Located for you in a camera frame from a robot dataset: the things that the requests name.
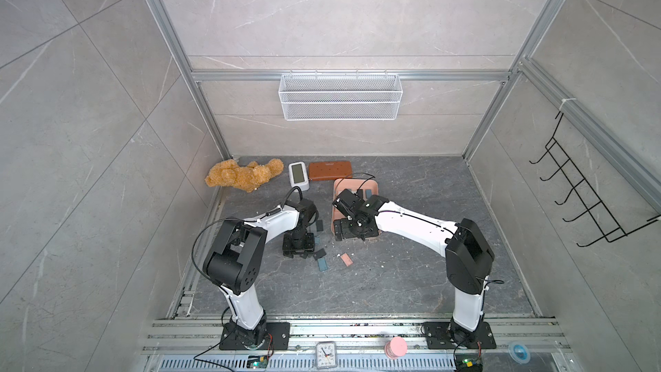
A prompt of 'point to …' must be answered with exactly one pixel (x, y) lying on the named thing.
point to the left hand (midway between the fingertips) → (306, 251)
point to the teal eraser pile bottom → (322, 264)
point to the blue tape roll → (519, 352)
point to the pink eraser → (347, 260)
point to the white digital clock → (298, 176)
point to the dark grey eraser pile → (319, 226)
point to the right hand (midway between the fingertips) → (351, 233)
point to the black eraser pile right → (319, 253)
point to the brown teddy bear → (249, 177)
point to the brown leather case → (330, 170)
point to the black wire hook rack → (583, 191)
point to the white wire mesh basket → (340, 97)
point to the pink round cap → (396, 348)
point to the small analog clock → (326, 355)
